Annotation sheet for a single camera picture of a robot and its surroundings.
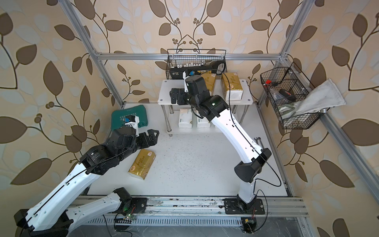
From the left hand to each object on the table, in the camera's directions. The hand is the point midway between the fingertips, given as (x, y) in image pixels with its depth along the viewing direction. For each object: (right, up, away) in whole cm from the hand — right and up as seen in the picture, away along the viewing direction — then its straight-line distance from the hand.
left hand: (152, 133), depth 67 cm
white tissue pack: (+13, +7, +31) cm, 34 cm away
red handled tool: (+63, +28, +19) cm, 72 cm away
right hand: (+12, +19, +3) cm, 23 cm away
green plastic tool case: (-36, +7, +38) cm, 53 cm away
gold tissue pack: (-10, -19, +16) cm, 26 cm away
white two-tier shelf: (+3, +6, +35) cm, 35 cm away
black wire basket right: (+73, +26, +18) cm, 80 cm away
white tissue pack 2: (+25, +4, +29) cm, 39 cm away
